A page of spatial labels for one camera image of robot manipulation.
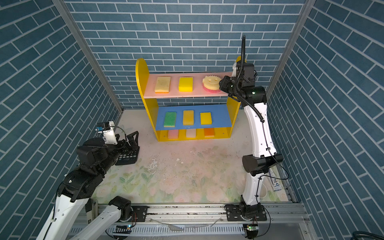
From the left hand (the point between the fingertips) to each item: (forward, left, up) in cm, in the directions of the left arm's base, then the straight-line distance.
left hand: (131, 133), depth 65 cm
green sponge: (+23, -13, -17) cm, 32 cm away
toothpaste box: (-14, -73, -31) cm, 81 cm away
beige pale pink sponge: (+21, -26, -28) cm, 43 cm away
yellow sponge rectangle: (+23, -24, -17) cm, 38 cm away
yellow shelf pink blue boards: (+52, -22, -32) cm, 64 cm away
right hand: (+23, -40, +12) cm, 48 cm away
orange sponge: (+22, -38, -29) cm, 53 cm away
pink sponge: (+21, -13, -30) cm, 39 cm away
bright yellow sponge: (+23, -35, -16) cm, 46 cm away
